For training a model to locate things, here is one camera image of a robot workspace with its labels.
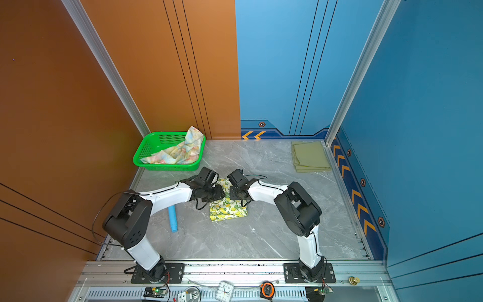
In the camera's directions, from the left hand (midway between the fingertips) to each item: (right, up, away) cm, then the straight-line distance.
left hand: (225, 192), depth 93 cm
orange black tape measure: (+19, -30, -26) cm, 44 cm away
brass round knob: (+51, -29, -23) cm, 63 cm away
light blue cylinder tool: (-23, -11, -7) cm, 26 cm away
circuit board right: (+37, -33, -24) cm, 55 cm away
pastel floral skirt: (-26, +21, +18) cm, 38 cm away
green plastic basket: (-47, +26, +20) cm, 57 cm away
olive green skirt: (+49, +18, +19) cm, 56 cm away
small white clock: (+3, -31, -25) cm, 40 cm away
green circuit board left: (-24, -34, -22) cm, 47 cm away
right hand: (+5, -1, +3) cm, 6 cm away
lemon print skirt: (+2, -6, -5) cm, 8 cm away
